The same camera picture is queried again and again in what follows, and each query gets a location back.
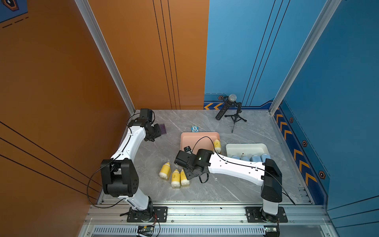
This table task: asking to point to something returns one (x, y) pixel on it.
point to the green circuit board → (145, 230)
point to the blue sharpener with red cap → (244, 157)
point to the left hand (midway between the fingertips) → (158, 131)
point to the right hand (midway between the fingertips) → (191, 171)
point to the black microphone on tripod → (229, 101)
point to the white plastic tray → (249, 149)
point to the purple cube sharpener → (163, 129)
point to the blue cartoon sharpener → (195, 129)
